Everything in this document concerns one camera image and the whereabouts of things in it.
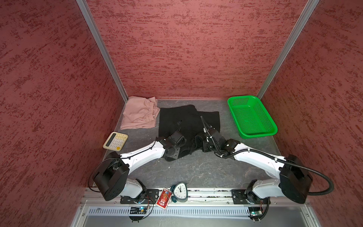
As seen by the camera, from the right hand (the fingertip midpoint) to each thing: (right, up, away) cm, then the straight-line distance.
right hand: (202, 146), depth 84 cm
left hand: (-19, -5, +1) cm, 20 cm away
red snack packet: (-22, -25, -12) cm, 35 cm away
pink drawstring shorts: (-46, +20, +23) cm, 56 cm away
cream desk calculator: (-58, +1, +8) cm, 58 cm away
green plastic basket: (+40, +16, +21) cm, 48 cm away
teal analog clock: (-14, -22, -12) cm, 28 cm away
